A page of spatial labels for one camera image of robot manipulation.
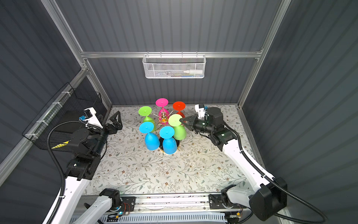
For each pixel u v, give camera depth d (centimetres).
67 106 77
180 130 76
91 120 52
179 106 79
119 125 59
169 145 72
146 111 77
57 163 46
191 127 63
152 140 75
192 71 93
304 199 35
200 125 62
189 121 72
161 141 81
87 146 47
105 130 56
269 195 38
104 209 59
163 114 72
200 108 68
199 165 87
